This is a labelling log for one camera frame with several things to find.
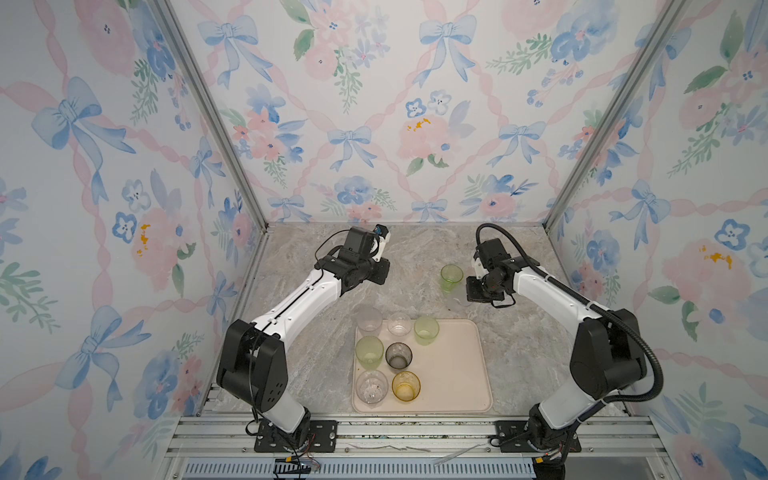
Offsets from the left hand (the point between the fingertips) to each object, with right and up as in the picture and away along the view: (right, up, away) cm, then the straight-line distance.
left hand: (386, 262), depth 85 cm
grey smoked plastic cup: (+4, -27, +1) cm, 27 cm away
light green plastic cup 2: (-5, -27, +2) cm, 27 cm away
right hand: (+25, -10, +5) cm, 28 cm away
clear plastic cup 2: (+4, -19, +7) cm, 21 cm away
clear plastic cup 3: (-4, -34, -4) cm, 34 cm away
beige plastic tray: (+2, -29, -8) cm, 30 cm away
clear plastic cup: (-5, -18, +5) cm, 19 cm away
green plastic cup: (+22, -5, +17) cm, 28 cm away
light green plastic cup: (+12, -21, +7) cm, 25 cm away
